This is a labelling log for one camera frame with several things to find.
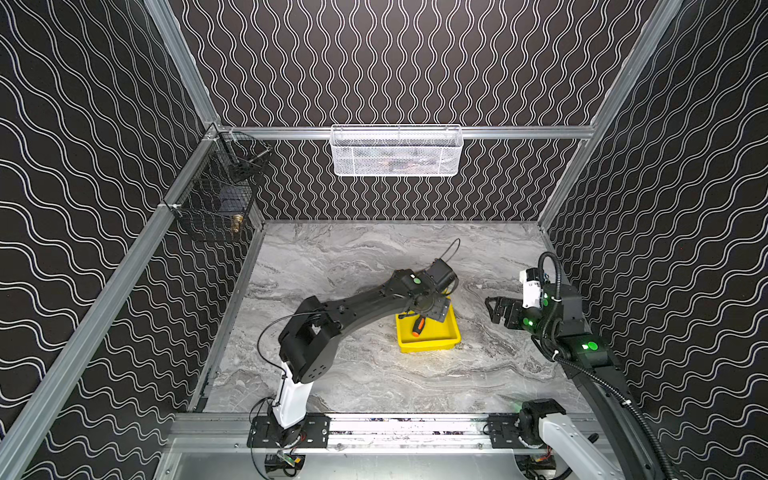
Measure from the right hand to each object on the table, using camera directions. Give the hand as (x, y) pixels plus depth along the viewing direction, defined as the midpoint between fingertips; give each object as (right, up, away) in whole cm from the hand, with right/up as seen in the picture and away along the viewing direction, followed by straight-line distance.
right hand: (505, 301), depth 76 cm
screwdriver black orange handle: (-21, -9, +14) cm, 26 cm away
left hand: (-15, -3, +7) cm, 16 cm away
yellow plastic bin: (-15, -12, +15) cm, 25 cm away
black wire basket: (-85, +28, +18) cm, 91 cm away
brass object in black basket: (-71, +22, +5) cm, 74 cm away
